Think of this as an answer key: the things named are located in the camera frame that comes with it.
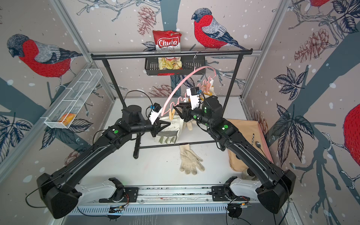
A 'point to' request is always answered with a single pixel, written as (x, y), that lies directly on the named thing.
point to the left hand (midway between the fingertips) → (171, 121)
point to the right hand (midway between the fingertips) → (175, 105)
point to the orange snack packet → (67, 119)
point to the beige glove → (168, 134)
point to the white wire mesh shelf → (74, 98)
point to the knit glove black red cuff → (189, 124)
